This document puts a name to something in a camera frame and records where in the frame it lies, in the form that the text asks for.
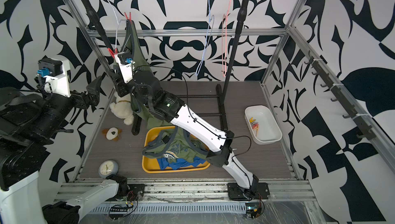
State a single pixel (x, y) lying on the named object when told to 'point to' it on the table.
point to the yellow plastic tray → (150, 164)
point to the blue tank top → (178, 162)
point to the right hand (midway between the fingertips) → (112, 68)
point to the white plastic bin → (269, 131)
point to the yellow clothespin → (251, 119)
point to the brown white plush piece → (112, 133)
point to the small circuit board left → (119, 209)
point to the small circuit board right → (251, 206)
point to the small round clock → (108, 167)
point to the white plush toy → (122, 108)
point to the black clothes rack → (222, 89)
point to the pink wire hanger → (223, 46)
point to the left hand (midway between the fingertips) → (77, 70)
